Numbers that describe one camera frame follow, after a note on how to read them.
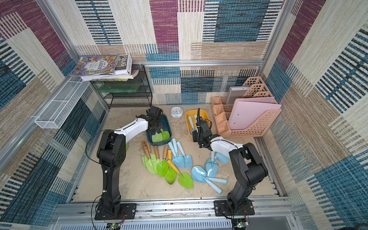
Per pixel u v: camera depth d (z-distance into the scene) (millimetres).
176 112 1136
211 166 857
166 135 1023
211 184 804
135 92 956
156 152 934
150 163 878
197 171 824
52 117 700
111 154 552
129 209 741
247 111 877
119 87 994
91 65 814
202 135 730
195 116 1108
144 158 893
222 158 913
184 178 832
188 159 910
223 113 1051
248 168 467
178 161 893
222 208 731
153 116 805
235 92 1021
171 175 853
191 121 1076
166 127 1053
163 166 875
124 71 806
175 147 940
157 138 1001
